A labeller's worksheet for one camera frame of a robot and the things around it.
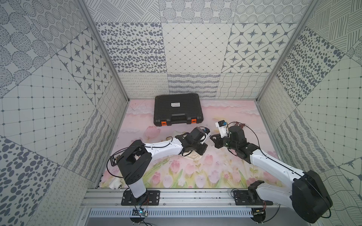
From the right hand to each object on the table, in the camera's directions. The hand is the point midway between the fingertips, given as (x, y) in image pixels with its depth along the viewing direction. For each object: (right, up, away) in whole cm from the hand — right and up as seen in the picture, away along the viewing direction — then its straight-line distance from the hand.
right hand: (212, 136), depth 84 cm
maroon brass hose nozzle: (+26, +5, +20) cm, 33 cm away
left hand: (-4, -5, +1) cm, 7 cm away
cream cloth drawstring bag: (-11, -11, 0) cm, 16 cm away
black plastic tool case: (-22, +17, +24) cm, 37 cm away
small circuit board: (-41, -36, -13) cm, 57 cm away
